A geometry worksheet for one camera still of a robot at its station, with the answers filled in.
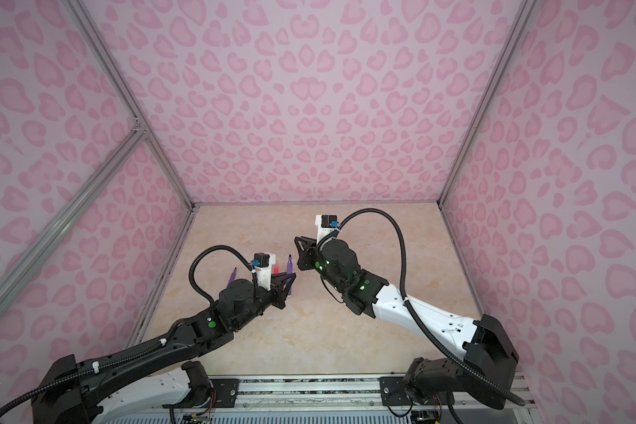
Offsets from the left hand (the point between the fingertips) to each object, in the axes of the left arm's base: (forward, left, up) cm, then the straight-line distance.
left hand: (295, 272), depth 73 cm
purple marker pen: (0, +2, +1) cm, 2 cm away
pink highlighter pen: (-1, +5, +3) cm, 6 cm away
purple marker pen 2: (+11, +27, -23) cm, 37 cm away
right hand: (+6, 0, +8) cm, 10 cm away
